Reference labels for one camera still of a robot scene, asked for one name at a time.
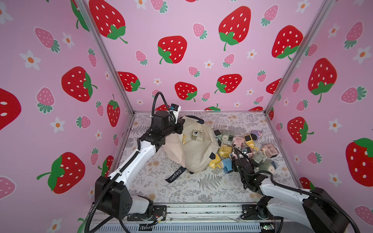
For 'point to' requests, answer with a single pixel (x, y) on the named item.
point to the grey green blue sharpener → (268, 165)
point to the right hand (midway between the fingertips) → (238, 159)
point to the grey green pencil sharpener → (227, 137)
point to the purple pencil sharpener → (256, 135)
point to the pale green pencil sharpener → (259, 157)
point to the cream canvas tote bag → (191, 148)
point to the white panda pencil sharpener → (198, 135)
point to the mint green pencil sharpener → (218, 134)
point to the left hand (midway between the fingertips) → (185, 119)
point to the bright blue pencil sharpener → (227, 165)
